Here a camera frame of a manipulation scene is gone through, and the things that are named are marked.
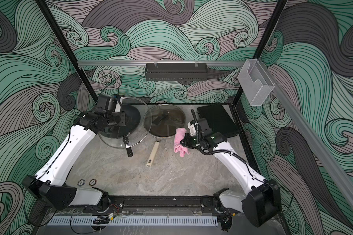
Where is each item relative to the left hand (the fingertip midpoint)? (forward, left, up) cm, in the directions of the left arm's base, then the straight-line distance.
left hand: (122, 115), depth 74 cm
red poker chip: (-25, +19, -30) cm, 44 cm away
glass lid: (+8, -4, -30) cm, 31 cm away
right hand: (-9, -30, -12) cm, 33 cm away
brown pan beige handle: (-6, -16, -20) cm, 26 cm away
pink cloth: (-13, -29, -10) cm, 33 cm away
